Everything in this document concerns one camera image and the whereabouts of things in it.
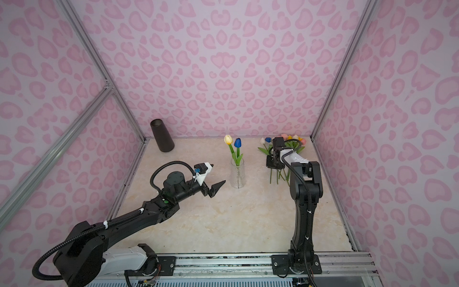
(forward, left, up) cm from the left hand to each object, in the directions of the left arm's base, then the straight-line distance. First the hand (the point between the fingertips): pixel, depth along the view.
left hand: (218, 170), depth 75 cm
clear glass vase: (+8, -8, -16) cm, 19 cm away
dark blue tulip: (+13, -8, +2) cm, 15 cm away
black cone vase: (+36, +37, -17) cm, 55 cm away
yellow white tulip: (+12, -4, +6) cm, 14 cm away
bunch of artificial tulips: (+32, -41, -18) cm, 55 cm away
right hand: (+19, -29, -22) cm, 41 cm away
